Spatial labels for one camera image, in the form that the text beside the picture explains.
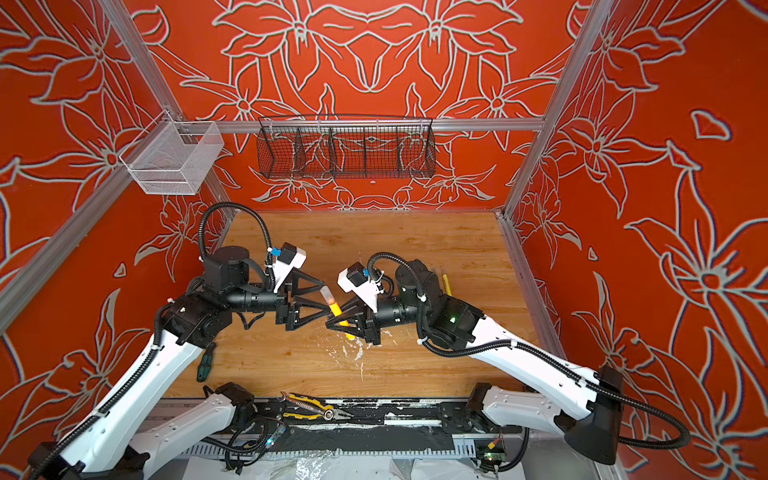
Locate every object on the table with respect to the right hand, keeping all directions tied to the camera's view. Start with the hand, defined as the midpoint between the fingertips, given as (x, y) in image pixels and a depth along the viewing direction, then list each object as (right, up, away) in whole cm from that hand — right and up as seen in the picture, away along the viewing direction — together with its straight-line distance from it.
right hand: (326, 324), depth 55 cm
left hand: (-2, +4, +5) cm, 7 cm away
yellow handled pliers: (-3, -27, +18) cm, 33 cm away
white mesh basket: (-55, +42, +39) cm, 80 cm away
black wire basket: (-2, +48, +45) cm, 66 cm away
